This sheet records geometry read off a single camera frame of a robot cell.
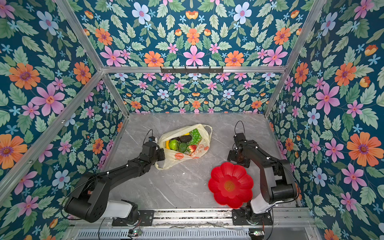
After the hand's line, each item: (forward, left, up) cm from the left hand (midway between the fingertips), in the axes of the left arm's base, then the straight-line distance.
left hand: (164, 147), depth 91 cm
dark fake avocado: (+8, -13, -3) cm, 15 cm away
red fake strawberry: (+1, -17, -5) cm, 18 cm away
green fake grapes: (+10, -20, -5) cm, 23 cm away
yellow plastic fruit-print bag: (+7, -15, -7) cm, 18 cm away
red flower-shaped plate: (-23, -39, -8) cm, 46 cm away
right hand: (-9, -44, -6) cm, 45 cm away
